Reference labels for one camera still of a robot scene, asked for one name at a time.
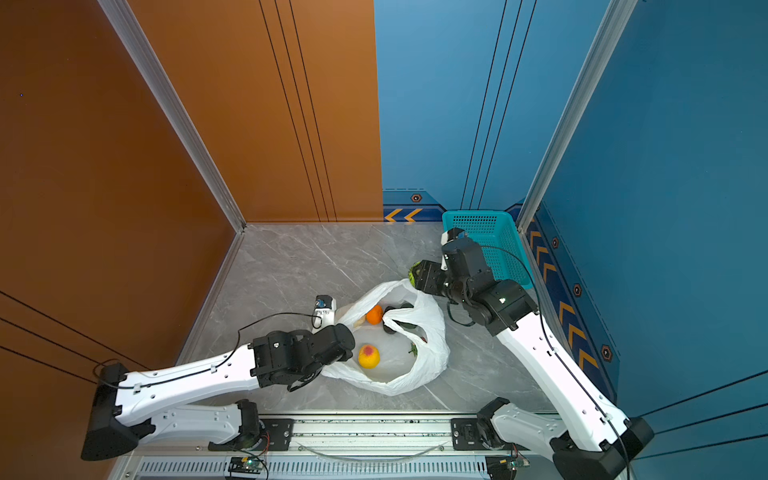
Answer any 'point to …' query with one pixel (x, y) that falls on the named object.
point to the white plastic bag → (398, 372)
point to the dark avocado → (403, 305)
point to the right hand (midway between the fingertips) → (419, 273)
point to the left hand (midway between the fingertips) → (349, 334)
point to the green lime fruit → (411, 274)
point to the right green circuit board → (504, 467)
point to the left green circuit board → (243, 464)
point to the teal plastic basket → (499, 235)
